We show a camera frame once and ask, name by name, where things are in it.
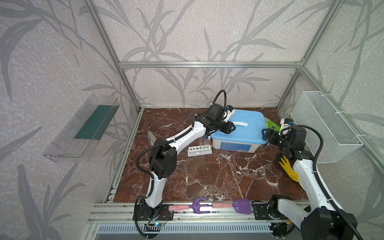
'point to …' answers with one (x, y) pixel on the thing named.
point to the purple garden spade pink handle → (242, 205)
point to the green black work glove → (269, 124)
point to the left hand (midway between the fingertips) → (235, 123)
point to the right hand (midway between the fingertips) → (268, 127)
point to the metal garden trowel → (151, 138)
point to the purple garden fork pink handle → (195, 206)
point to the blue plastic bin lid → (249, 124)
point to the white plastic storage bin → (236, 146)
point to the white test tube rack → (199, 150)
